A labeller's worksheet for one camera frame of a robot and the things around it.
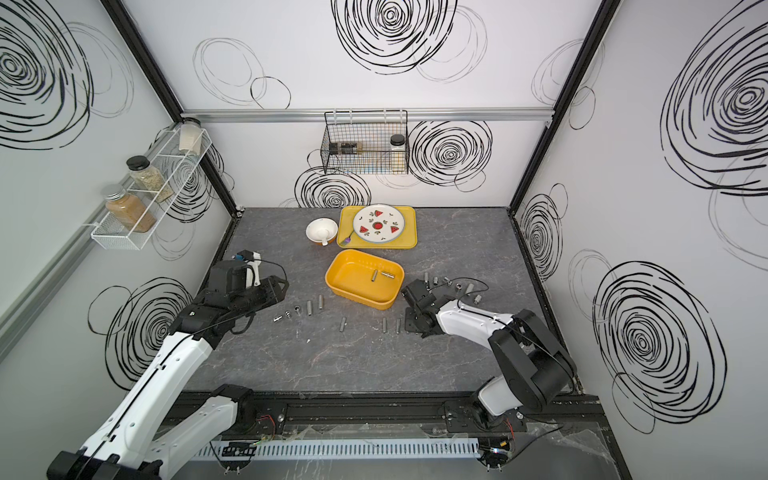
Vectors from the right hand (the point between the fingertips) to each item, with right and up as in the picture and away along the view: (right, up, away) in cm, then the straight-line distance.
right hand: (414, 323), depth 90 cm
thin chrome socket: (-22, 0, -1) cm, 22 cm away
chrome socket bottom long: (+21, +6, +6) cm, 23 cm away
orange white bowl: (-33, +28, +22) cm, 49 cm away
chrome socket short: (+19, +10, +6) cm, 22 cm away
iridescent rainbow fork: (-24, +25, +21) cm, 40 cm away
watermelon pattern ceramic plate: (-12, +32, +26) cm, 42 cm away
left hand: (-36, +14, -12) cm, 40 cm away
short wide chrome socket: (+8, +12, +9) cm, 17 cm away
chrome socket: (-33, +4, +3) cm, 33 cm away
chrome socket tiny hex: (-41, +2, 0) cm, 41 cm away
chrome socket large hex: (+12, +12, +9) cm, 19 cm away
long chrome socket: (+5, +13, +9) cm, 17 cm away
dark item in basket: (-22, +55, +4) cm, 59 cm away
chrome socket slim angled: (-5, 0, -1) cm, 5 cm away
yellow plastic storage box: (-16, +12, +10) cm, 22 cm away
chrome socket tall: (-29, +6, +4) cm, 30 cm away
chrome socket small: (-36, +4, +1) cm, 36 cm away
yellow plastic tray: (0, +26, +21) cm, 33 cm away
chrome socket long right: (-8, +13, +9) cm, 18 cm away
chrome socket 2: (-13, +13, +10) cm, 21 cm away
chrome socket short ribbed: (+15, +10, +6) cm, 19 cm away
